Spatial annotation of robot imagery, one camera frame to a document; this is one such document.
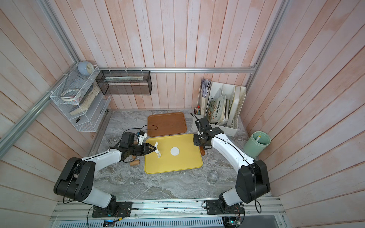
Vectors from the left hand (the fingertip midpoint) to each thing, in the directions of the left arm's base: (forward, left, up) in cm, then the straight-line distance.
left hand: (154, 150), depth 89 cm
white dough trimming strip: (-2, -3, -1) cm, 3 cm away
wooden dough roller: (-6, +12, -4) cm, 14 cm away
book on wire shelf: (+15, +38, +26) cm, 48 cm away
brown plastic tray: (+28, -6, -7) cm, 29 cm away
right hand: (+5, -27, +7) cm, 28 cm away
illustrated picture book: (+27, -42, +11) cm, 51 cm away
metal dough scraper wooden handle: (-6, -29, +11) cm, 32 cm away
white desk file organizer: (+32, -54, +20) cm, 66 cm away
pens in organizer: (+25, -28, +12) cm, 40 cm away
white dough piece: (+3, -13, -6) cm, 15 cm away
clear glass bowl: (-14, -37, -7) cm, 40 cm away
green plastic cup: (0, -62, +7) cm, 63 cm away
